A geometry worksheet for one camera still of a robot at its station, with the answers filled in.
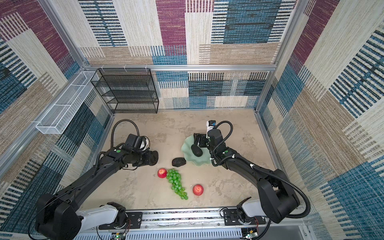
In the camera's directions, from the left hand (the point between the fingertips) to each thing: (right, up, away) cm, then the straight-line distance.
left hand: (154, 157), depth 82 cm
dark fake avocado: (+23, +2, +10) cm, 25 cm away
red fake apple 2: (+24, -16, -3) cm, 29 cm away
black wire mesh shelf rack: (-27, +42, +30) cm, 58 cm away
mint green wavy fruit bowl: (+19, -2, +11) cm, 22 cm away
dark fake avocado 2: (+13, -4, +7) cm, 15 cm away
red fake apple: (+4, -9, +2) cm, 11 cm away
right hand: (+26, +11, +5) cm, 29 cm away
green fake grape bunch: (+11, -11, 0) cm, 16 cm away
